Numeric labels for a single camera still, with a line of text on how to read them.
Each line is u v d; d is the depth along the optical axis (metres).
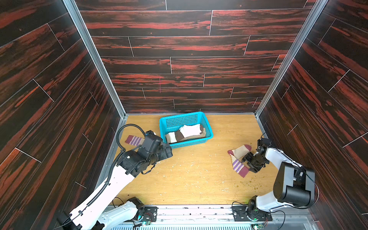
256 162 0.76
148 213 0.73
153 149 0.52
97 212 0.38
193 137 1.02
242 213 0.74
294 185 0.44
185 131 1.04
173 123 1.08
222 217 0.74
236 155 0.96
